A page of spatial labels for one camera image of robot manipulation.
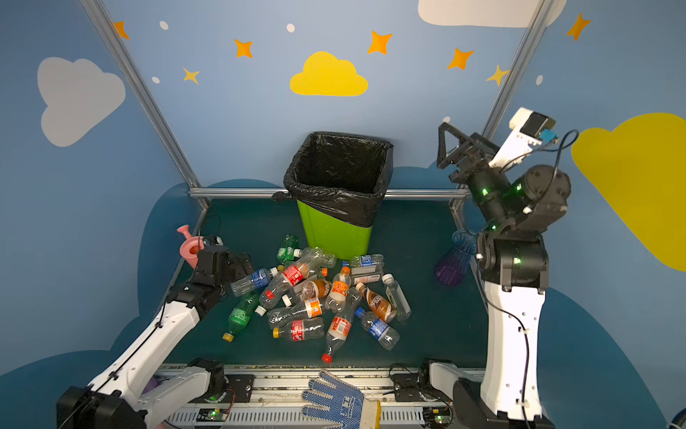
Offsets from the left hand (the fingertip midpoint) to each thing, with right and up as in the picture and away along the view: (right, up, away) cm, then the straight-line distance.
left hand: (241, 261), depth 83 cm
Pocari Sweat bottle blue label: (+3, -7, +8) cm, 11 cm away
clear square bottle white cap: (+50, -13, +6) cm, 52 cm away
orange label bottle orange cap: (+30, -14, +6) cm, 33 cm away
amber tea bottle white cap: (+44, -15, +3) cm, 46 cm away
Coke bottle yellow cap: (+20, -21, -3) cm, 29 cm away
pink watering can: (-22, +4, +10) cm, 25 cm away
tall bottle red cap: (+32, -19, -1) cm, 37 cm away
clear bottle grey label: (+41, -6, +12) cm, 43 cm away
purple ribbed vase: (+71, -3, +11) cm, 72 cm away
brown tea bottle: (+24, -8, -2) cm, 26 cm away
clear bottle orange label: (+21, -15, +1) cm, 26 cm away
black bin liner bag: (+33, +31, +18) cm, 48 cm away
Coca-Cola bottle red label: (+15, -5, +4) cm, 16 cm away
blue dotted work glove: (+34, -38, -11) cm, 52 cm away
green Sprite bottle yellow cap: (0, -17, 0) cm, 17 cm away
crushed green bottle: (+11, +1, +18) cm, 21 cm away
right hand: (+54, +29, -34) cm, 70 cm away
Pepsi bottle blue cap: (+46, -23, 0) cm, 51 cm away
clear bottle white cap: (+23, +1, +9) cm, 24 cm away
